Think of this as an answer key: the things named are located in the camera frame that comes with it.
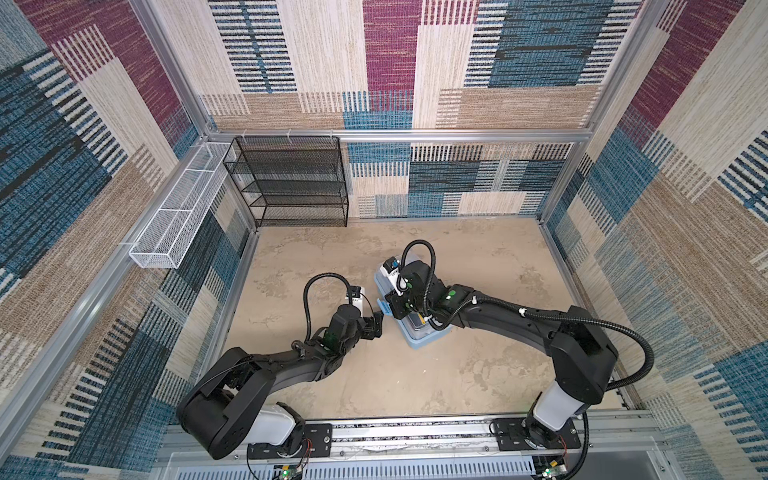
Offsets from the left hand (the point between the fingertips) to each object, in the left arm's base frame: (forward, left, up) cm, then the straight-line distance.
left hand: (372, 307), depth 89 cm
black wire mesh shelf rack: (+47, +30, +9) cm, 57 cm away
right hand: (-1, -5, +5) cm, 7 cm away
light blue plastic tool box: (-8, -11, +4) cm, 14 cm away
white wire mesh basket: (+3, +48, +26) cm, 55 cm away
